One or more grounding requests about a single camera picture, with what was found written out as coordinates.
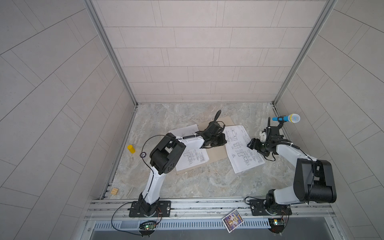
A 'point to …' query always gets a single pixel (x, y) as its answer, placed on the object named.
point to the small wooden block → (114, 191)
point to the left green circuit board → (147, 226)
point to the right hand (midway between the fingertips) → (251, 145)
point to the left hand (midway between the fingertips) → (231, 139)
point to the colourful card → (233, 220)
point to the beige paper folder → (215, 154)
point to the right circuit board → (277, 225)
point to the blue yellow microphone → (293, 118)
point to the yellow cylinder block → (131, 148)
